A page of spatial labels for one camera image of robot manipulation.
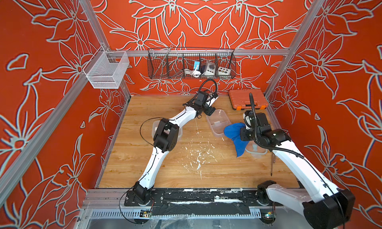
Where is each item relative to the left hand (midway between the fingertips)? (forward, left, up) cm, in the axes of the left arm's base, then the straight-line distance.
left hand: (211, 103), depth 102 cm
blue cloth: (-26, -11, +6) cm, 29 cm away
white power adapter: (+9, +2, +22) cm, 24 cm away
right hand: (-26, -14, +7) cm, 30 cm away
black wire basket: (+17, +30, +21) cm, 40 cm away
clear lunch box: (-8, -6, -10) cm, 14 cm away
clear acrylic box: (+6, +69, +21) cm, 73 cm away
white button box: (+11, -6, +19) cm, 23 cm away
